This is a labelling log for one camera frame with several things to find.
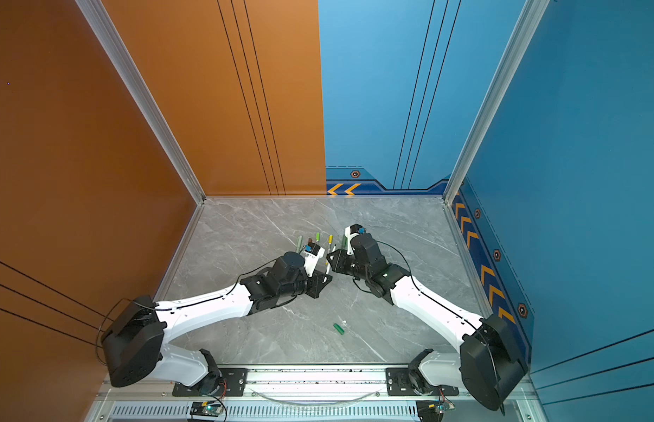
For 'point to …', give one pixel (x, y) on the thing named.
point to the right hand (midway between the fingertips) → (328, 257)
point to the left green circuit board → (209, 409)
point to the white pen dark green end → (299, 244)
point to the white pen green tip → (328, 265)
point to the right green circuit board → (432, 411)
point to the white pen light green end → (317, 236)
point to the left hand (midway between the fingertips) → (333, 274)
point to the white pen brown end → (309, 240)
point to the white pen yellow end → (330, 239)
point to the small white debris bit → (344, 321)
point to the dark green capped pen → (345, 242)
